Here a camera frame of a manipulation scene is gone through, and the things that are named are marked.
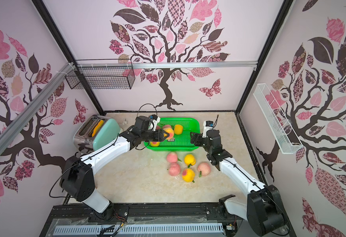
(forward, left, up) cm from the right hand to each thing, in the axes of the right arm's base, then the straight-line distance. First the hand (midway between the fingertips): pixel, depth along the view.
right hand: (195, 134), depth 84 cm
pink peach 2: (-8, +14, -13) cm, 20 cm away
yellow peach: (+15, +10, -13) cm, 22 cm away
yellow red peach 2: (+1, +15, +3) cm, 15 cm away
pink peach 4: (-15, -5, -12) cm, 20 cm away
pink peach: (+16, +18, -11) cm, 27 cm away
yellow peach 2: (-9, +3, -12) cm, 16 cm away
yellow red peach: (+2, +26, -12) cm, 28 cm away
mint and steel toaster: (+4, +60, -1) cm, 61 cm away
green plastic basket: (+7, +8, -18) cm, 21 cm away
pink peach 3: (-16, +13, -12) cm, 24 cm away
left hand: (-1, +18, 0) cm, 18 cm away
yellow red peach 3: (-20, +5, -12) cm, 23 cm away
